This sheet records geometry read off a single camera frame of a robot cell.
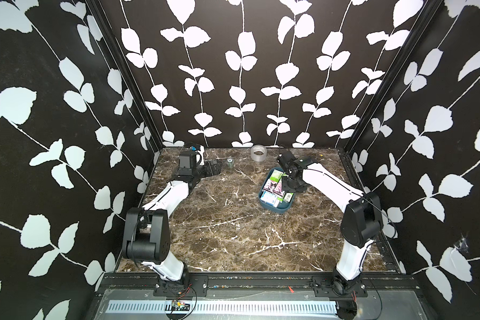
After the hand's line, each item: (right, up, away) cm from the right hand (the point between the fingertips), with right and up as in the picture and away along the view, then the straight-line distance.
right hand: (288, 186), depth 90 cm
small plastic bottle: (-28, +11, +18) cm, 35 cm away
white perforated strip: (-29, -42, -20) cm, 54 cm away
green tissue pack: (+1, -6, +4) cm, 7 cm away
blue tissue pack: (-8, -7, +3) cm, 11 cm away
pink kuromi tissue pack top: (-7, -1, +8) cm, 11 cm away
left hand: (-34, +11, +1) cm, 35 cm away
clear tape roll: (-12, +17, +29) cm, 35 cm away
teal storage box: (-2, -10, +4) cm, 11 cm away
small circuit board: (-44, -41, -20) cm, 63 cm away
